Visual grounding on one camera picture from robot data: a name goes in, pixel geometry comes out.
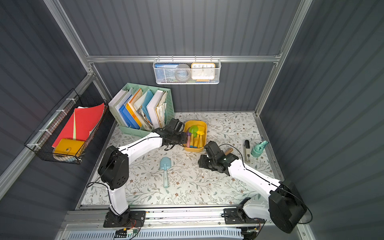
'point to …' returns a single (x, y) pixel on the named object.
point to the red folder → (83, 121)
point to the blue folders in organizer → (129, 118)
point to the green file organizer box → (137, 110)
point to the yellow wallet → (68, 147)
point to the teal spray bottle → (257, 150)
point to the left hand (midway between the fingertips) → (184, 137)
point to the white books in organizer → (157, 107)
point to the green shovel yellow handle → (193, 129)
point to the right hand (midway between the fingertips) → (203, 161)
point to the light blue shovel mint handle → (165, 163)
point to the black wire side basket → (41, 142)
